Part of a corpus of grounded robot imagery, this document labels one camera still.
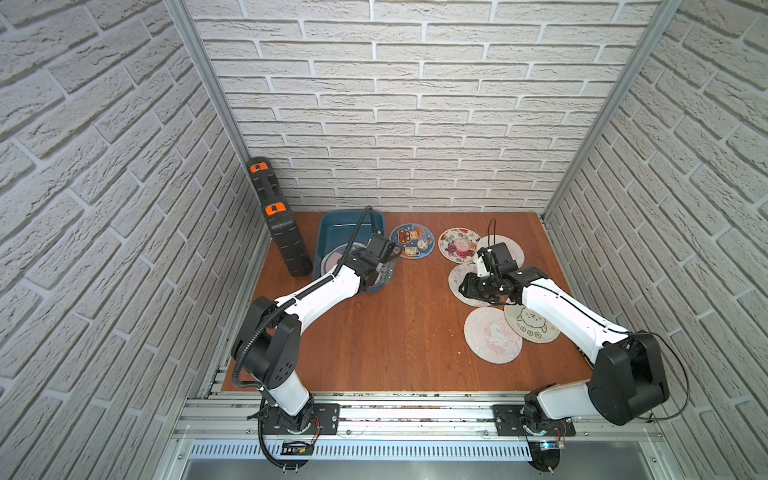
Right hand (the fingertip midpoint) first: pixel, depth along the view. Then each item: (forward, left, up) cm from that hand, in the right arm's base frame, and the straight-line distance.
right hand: (467, 289), depth 86 cm
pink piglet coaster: (-11, -7, -11) cm, 17 cm away
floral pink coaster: (+25, -4, -10) cm, 27 cm away
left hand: (+10, +27, +3) cm, 29 cm away
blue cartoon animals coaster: (+28, +12, -9) cm, 32 cm away
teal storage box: (+40, +44, -13) cm, 61 cm away
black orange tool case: (+17, +53, +18) cm, 58 cm away
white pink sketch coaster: (+31, -21, -15) cm, 40 cm away
